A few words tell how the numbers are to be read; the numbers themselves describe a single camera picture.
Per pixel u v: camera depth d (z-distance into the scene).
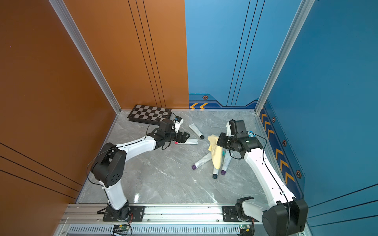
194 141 1.00
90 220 0.73
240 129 0.58
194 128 1.07
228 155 0.96
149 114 1.13
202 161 0.90
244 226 0.72
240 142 0.53
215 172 0.86
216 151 0.77
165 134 0.73
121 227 0.72
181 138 0.83
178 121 0.82
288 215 0.37
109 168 0.49
